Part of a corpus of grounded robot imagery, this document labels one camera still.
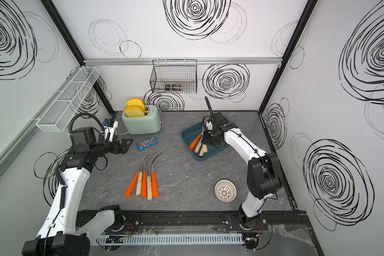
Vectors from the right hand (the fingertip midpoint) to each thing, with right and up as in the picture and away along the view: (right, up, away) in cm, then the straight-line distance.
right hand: (204, 141), depth 88 cm
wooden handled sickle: (-3, -4, +11) cm, 12 cm away
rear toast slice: (-41, +23, +9) cm, 48 cm away
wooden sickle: (-34, -23, -5) cm, 42 cm away
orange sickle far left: (-40, -26, -5) cm, 48 cm away
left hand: (-39, +3, -13) cm, 41 cm away
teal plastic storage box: (-9, +3, +17) cm, 20 cm away
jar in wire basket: (-18, +31, +2) cm, 36 cm away
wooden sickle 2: (-30, -21, -2) cm, 37 cm away
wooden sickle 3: (-1, -4, -4) cm, 6 cm away
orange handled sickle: (-7, -4, +11) cm, 14 cm away
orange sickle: (-31, -26, -7) cm, 41 cm away
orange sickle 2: (-26, -26, -4) cm, 37 cm away
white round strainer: (+11, -26, -5) cm, 28 cm away
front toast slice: (-41, +17, +6) cm, 45 cm away
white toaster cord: (-38, +7, -22) cm, 45 cm away
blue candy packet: (-36, -2, +14) cm, 39 cm away
